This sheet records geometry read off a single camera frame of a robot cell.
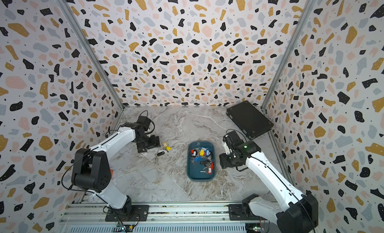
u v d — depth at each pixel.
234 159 0.54
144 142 0.76
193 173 0.87
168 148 0.97
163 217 0.73
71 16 0.74
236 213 0.73
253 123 1.13
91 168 0.46
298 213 0.38
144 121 0.75
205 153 0.95
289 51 0.89
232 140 0.60
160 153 0.95
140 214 0.73
